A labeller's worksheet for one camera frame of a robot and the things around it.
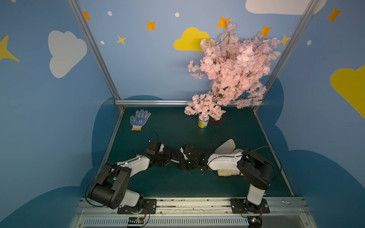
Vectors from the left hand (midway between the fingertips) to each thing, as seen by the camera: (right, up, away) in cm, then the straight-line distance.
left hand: (176, 155), depth 90 cm
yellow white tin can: (+19, +21, +15) cm, 32 cm away
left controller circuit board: (-20, -30, -17) cm, 40 cm away
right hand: (+2, -5, -3) cm, 6 cm away
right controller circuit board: (+42, -31, -17) cm, 55 cm away
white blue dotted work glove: (-30, +25, +25) cm, 46 cm away
